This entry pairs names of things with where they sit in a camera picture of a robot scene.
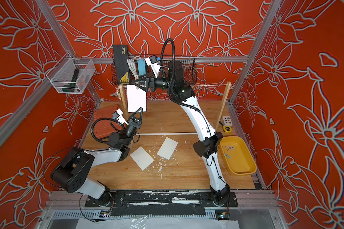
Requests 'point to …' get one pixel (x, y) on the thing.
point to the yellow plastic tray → (236, 157)
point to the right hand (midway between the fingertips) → (133, 80)
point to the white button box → (227, 121)
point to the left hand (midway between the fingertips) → (142, 109)
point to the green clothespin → (227, 155)
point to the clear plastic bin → (71, 75)
